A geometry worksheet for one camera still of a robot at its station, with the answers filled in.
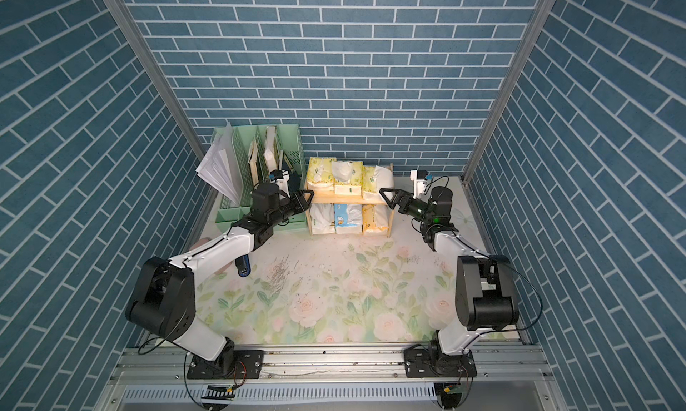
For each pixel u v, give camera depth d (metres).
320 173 0.88
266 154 0.91
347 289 0.89
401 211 0.78
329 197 0.87
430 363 0.72
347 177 0.87
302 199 0.79
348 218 0.97
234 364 0.71
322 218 0.97
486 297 0.46
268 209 0.68
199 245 0.98
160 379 0.74
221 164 0.89
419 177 0.79
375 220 0.97
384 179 0.87
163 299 0.46
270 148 0.93
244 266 0.90
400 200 0.77
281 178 0.78
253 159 0.99
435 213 0.71
